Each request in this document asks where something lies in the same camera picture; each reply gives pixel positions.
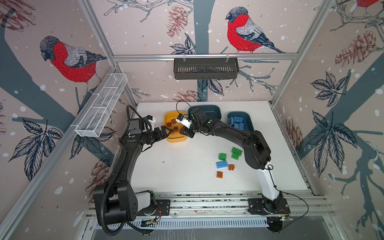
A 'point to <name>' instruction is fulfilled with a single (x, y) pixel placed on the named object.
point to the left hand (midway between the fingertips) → (164, 132)
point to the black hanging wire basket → (205, 68)
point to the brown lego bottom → (219, 174)
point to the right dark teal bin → (246, 119)
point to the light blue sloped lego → (240, 126)
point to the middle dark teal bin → (210, 111)
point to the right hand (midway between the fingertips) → (181, 130)
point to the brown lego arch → (231, 166)
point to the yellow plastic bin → (170, 121)
